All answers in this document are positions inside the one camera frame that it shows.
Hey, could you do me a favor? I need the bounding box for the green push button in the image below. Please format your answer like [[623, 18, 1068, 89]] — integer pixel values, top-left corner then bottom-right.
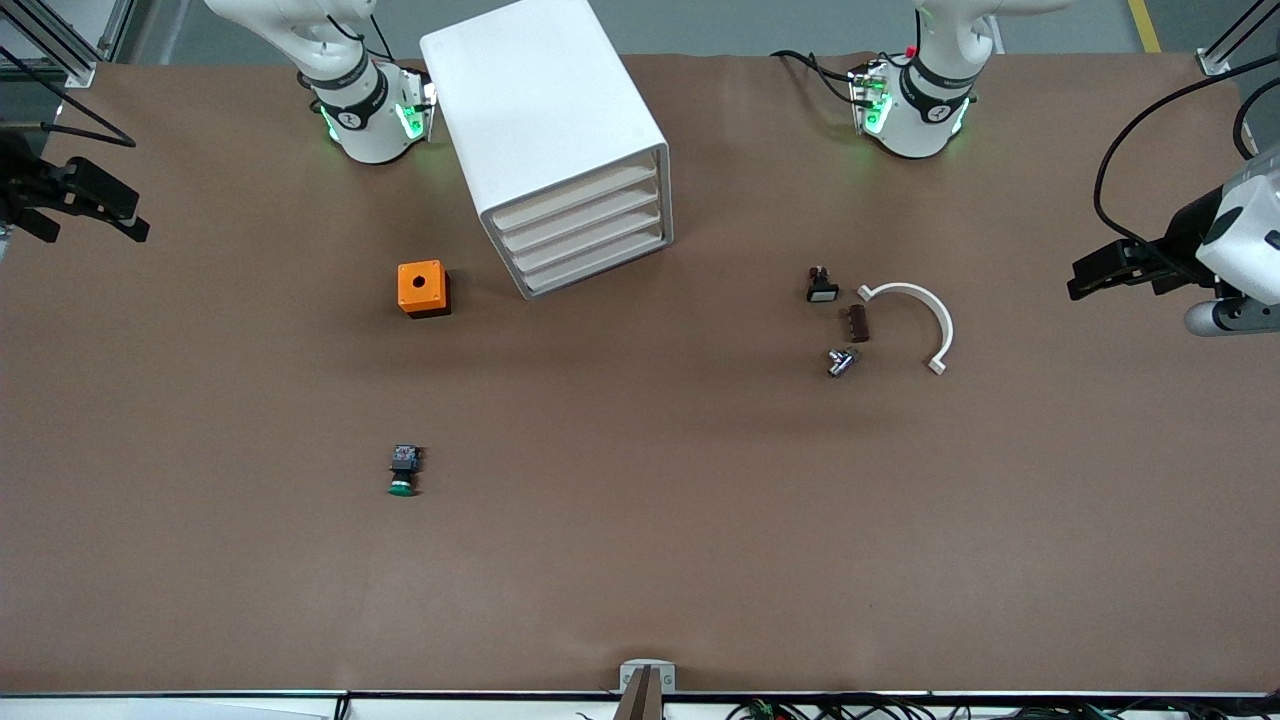
[[387, 444, 422, 499]]

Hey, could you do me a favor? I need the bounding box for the white curved plastic clamp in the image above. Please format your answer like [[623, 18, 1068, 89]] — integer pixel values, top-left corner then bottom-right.
[[856, 281, 956, 378]]

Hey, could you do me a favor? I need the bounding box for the brown table cover sheet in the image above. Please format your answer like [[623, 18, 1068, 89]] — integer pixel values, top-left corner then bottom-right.
[[0, 50, 1280, 697]]

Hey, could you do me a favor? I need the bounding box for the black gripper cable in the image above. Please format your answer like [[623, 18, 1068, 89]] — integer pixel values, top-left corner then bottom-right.
[[0, 44, 138, 151], [1093, 48, 1280, 273]]

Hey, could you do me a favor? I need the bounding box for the aluminium frame post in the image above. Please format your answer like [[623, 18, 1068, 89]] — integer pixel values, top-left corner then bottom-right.
[[1197, 0, 1280, 78], [0, 0, 137, 90]]

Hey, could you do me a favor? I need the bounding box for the orange button enclosure box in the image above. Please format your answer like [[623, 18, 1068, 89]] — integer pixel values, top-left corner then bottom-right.
[[397, 260, 453, 321]]

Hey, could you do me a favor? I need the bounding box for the black arm base cable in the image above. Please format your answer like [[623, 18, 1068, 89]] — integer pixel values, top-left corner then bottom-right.
[[769, 47, 863, 107]]

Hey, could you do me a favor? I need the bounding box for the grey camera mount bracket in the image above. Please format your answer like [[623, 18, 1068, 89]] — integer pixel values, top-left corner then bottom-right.
[[619, 659, 677, 697]]

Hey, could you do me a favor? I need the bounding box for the brown camera stand post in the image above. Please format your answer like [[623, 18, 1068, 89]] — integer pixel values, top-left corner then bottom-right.
[[612, 667, 667, 720]]

